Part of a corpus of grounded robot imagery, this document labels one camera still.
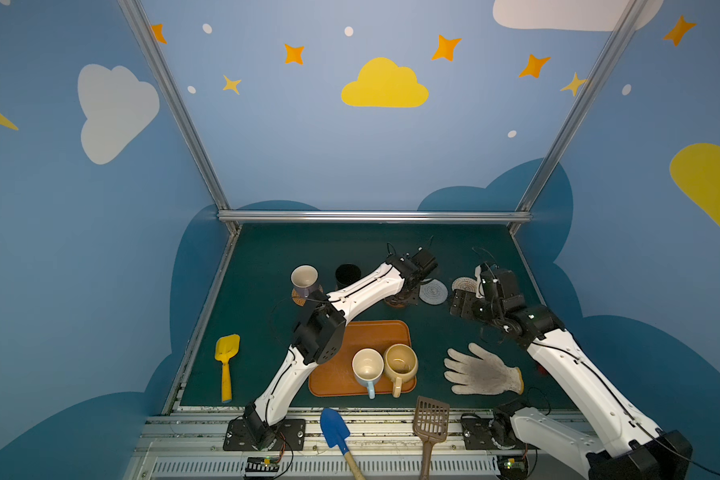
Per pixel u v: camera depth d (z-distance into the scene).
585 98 0.84
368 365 0.84
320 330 0.55
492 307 0.58
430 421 0.75
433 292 1.02
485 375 0.84
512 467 0.73
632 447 0.39
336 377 0.84
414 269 0.67
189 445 0.74
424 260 0.73
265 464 0.73
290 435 0.74
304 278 0.99
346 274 0.94
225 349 0.87
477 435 0.74
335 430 0.76
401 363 0.86
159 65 0.77
